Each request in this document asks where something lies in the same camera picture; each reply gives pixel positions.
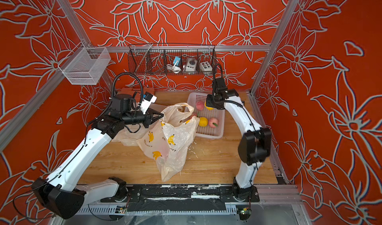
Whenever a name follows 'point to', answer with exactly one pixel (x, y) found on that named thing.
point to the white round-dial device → (191, 64)
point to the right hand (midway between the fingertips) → (206, 101)
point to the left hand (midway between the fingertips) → (162, 113)
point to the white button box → (206, 66)
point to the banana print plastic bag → (168, 142)
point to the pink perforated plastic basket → (207, 132)
